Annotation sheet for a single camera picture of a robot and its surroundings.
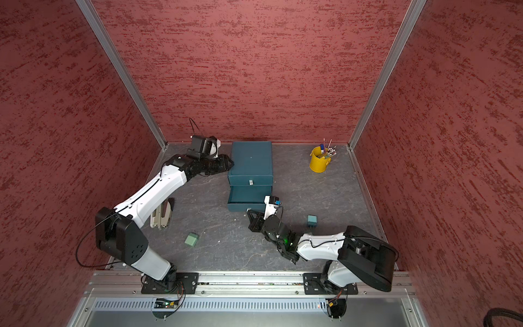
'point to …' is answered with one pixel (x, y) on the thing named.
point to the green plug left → (191, 239)
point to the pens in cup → (328, 151)
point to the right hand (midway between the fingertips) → (246, 217)
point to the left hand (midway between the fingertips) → (228, 168)
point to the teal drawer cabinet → (250, 179)
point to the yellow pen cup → (318, 165)
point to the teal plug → (312, 221)
